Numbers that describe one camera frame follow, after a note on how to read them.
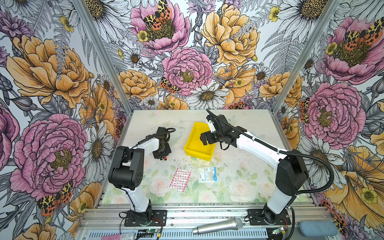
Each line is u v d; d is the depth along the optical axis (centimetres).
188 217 76
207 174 89
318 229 69
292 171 47
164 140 76
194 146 99
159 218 73
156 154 86
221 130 66
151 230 71
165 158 95
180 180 87
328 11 73
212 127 71
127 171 49
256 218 73
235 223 69
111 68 95
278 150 49
